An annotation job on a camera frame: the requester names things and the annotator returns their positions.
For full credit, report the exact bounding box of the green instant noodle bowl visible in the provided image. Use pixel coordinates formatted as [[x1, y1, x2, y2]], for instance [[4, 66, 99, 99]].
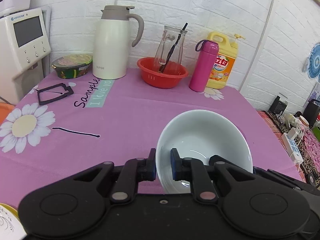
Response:
[[52, 54, 93, 79]]

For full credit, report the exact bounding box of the pink thermos bottle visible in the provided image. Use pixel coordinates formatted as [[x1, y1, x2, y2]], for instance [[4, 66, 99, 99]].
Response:
[[189, 40, 219, 92]]

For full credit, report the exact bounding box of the yellow dish soap bottle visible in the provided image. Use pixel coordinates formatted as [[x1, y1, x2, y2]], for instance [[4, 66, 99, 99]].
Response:
[[206, 31, 245, 89]]

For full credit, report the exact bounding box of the yellow plate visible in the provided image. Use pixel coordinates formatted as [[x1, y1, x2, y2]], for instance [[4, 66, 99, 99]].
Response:
[[0, 203, 18, 218]]

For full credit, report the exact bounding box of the purple flowered tablecloth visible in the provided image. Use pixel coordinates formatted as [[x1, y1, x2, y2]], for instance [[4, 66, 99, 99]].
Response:
[[1, 69, 300, 206]]

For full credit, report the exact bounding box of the red plastic colander basket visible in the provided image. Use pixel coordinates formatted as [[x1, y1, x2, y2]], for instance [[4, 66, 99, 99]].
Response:
[[137, 57, 189, 89]]

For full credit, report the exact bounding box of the cream thermos jug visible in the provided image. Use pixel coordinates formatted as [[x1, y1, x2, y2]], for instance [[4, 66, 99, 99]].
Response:
[[92, 5, 144, 80]]

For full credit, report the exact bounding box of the orange plastic basin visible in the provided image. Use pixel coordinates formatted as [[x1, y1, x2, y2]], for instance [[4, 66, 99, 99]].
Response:
[[0, 102, 15, 124]]

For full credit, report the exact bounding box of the red bowl white inside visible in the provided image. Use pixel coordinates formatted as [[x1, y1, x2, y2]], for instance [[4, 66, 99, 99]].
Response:
[[156, 109, 253, 194]]

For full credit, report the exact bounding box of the blue round wall decoration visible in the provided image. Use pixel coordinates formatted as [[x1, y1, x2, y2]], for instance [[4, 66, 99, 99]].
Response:
[[303, 42, 320, 81]]

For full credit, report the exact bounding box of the white power strip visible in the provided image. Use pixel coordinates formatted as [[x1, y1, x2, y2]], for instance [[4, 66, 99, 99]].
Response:
[[281, 133, 303, 166]]

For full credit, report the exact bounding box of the white plate with flower pattern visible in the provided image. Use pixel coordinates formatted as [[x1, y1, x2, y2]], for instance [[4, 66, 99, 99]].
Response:
[[0, 205, 27, 240]]

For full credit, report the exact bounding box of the black square plastic frame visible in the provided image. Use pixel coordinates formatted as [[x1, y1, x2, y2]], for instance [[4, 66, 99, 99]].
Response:
[[37, 83, 74, 106]]

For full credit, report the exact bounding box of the white water dispenser with screen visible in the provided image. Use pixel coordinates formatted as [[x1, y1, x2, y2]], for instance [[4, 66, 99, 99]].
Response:
[[1, 8, 51, 105]]

